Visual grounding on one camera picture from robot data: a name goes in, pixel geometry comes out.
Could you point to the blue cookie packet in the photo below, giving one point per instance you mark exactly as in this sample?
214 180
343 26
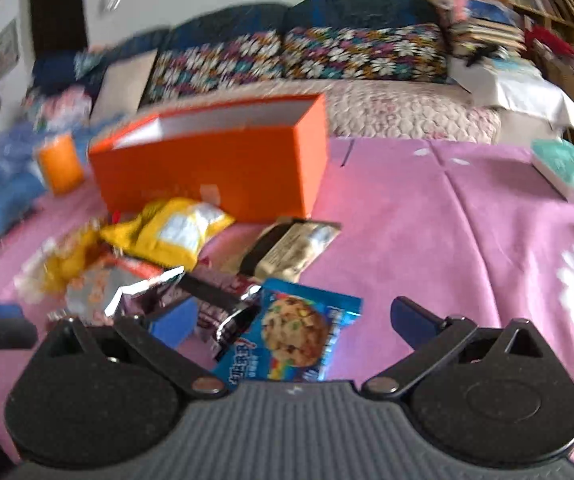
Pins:
292 335

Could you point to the quilted sofa cover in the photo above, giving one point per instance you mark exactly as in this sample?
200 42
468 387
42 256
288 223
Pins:
407 110

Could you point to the silver and purple packet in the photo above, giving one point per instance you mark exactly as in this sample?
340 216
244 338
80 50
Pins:
217 305

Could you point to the blue striped blanket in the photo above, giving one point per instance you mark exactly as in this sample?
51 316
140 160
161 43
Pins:
2 200

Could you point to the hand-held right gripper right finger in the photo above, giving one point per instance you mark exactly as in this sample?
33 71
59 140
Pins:
412 321

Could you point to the red cloth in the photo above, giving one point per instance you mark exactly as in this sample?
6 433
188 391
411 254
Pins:
567 45

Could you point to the dark blue knitted cloth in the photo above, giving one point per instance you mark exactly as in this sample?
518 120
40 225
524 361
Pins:
67 67

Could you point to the orange and white can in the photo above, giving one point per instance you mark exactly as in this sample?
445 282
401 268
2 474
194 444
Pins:
62 165

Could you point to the framed wall picture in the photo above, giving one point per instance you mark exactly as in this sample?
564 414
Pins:
4 50

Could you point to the wall switch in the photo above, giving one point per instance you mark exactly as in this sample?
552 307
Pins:
110 4

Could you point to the teal tissue pack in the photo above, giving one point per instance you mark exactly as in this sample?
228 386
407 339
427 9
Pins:
567 170

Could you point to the floral cushion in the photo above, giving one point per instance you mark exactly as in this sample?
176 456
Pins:
367 52
207 67

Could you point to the gold snack packet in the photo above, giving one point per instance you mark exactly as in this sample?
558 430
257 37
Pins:
72 265

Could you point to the beige pillow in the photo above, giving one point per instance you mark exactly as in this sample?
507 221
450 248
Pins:
122 85

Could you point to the dark blue sofa backrest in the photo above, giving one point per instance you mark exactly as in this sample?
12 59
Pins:
317 15

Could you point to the pink tablecloth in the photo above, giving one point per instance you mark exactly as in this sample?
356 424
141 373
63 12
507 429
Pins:
417 240

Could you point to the beige and black packet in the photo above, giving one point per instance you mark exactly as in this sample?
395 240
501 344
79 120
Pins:
287 250

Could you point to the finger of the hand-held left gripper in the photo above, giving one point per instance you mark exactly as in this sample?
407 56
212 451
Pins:
7 332

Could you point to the pink floral cloth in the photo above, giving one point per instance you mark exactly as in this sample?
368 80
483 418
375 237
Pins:
57 102

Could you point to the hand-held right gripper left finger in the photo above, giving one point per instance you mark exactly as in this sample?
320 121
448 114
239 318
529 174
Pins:
172 321

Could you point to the silver packet with red print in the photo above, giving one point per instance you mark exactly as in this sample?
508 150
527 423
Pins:
97 285

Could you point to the orange cardboard box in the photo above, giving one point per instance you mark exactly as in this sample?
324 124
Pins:
217 170

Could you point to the stack of books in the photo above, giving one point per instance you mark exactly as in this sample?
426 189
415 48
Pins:
482 25

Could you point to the yellow snack packet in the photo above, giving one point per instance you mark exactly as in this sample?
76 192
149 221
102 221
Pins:
167 232

